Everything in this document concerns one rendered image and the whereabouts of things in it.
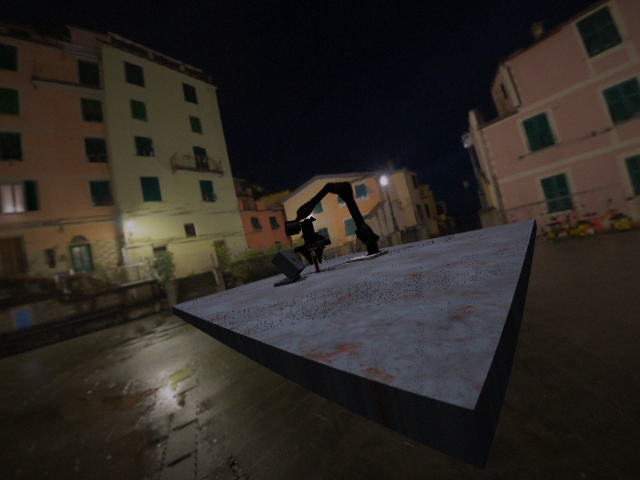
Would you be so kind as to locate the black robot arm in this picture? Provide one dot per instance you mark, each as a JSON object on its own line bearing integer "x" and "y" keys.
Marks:
{"x": 345, "y": 191}

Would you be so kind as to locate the dark grey flat panel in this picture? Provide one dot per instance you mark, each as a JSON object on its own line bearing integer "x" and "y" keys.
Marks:
{"x": 289, "y": 265}

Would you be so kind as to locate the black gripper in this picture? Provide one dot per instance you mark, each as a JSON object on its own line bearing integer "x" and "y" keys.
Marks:
{"x": 310, "y": 239}

